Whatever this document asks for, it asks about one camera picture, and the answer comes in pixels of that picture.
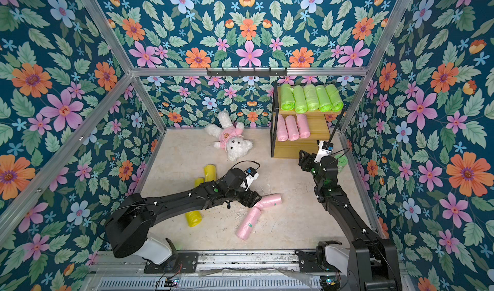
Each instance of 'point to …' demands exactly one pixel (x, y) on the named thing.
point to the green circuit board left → (170, 282)
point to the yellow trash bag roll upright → (198, 181)
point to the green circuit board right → (330, 283)
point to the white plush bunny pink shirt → (229, 136)
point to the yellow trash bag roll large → (193, 217)
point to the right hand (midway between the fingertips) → (307, 150)
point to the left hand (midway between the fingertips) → (259, 194)
